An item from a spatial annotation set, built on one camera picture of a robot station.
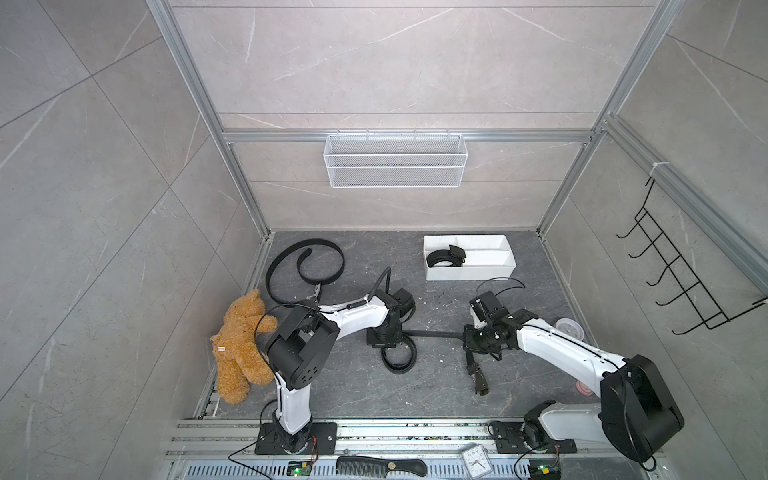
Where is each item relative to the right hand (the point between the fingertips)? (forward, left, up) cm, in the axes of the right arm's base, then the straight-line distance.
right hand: (469, 344), depth 86 cm
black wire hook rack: (-7, -41, +30) cm, 51 cm away
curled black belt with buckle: (+25, +50, -1) cm, 56 cm away
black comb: (-29, +33, -3) cm, 43 cm away
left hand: (+2, +23, -3) cm, 24 cm away
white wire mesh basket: (+55, +22, +27) cm, 65 cm away
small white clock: (-28, +3, -1) cm, 28 cm away
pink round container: (+6, -33, -2) cm, 33 cm away
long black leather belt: (+27, +2, +8) cm, 29 cm away
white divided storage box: (+33, -13, 0) cm, 35 cm away
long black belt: (-12, 0, +2) cm, 13 cm away
